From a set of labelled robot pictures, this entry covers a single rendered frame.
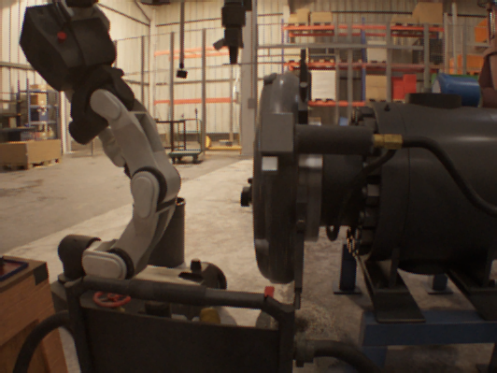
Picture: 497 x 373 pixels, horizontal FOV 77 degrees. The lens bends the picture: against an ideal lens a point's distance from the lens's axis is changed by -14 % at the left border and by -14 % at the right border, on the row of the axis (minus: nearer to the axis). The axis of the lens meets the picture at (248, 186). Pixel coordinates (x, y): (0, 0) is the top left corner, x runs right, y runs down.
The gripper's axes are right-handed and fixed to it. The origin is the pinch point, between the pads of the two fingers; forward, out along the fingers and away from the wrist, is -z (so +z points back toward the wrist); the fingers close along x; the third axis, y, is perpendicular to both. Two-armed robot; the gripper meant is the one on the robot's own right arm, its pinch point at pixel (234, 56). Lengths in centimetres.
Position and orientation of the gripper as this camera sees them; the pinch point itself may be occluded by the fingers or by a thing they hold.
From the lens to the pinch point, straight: 133.1
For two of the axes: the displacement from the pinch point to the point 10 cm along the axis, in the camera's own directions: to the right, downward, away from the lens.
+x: -2.0, 2.5, -9.5
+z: -0.1, -9.7, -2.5
